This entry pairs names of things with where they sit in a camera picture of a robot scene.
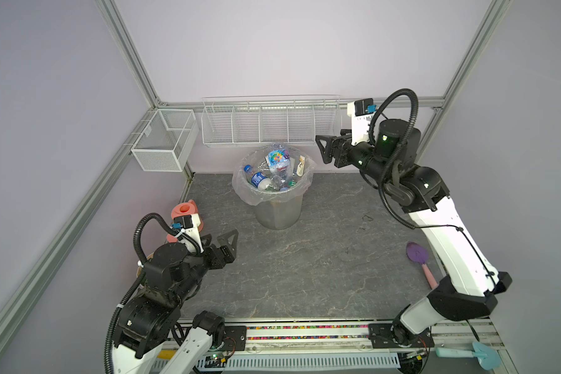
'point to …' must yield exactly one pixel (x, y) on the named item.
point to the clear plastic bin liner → (293, 188)
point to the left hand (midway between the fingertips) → (225, 237)
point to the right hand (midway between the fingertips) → (330, 133)
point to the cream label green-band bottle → (300, 169)
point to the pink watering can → (185, 209)
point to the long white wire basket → (264, 120)
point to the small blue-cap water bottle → (258, 179)
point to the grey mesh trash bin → (281, 215)
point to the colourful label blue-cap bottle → (279, 162)
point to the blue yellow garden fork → (166, 354)
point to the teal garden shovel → (488, 358)
